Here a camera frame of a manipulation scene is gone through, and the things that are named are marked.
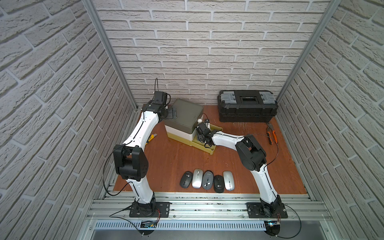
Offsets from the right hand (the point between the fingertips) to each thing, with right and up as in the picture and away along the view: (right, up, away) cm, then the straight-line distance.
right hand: (206, 134), depth 103 cm
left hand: (-23, +16, -15) cm, 32 cm away
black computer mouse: (-12, -24, -22) cm, 35 cm away
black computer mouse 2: (+6, -26, -22) cm, 35 cm away
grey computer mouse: (0, -24, -22) cm, 32 cm away
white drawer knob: (-5, +9, -14) cm, 18 cm away
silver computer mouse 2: (+12, -24, -22) cm, 35 cm away
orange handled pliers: (+47, +3, +3) cm, 48 cm away
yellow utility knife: (-38, -2, -3) cm, 38 cm away
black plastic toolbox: (+28, +20, -3) cm, 35 cm away
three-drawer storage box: (-14, +5, -20) cm, 25 cm away
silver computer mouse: (-6, -24, -20) cm, 32 cm away
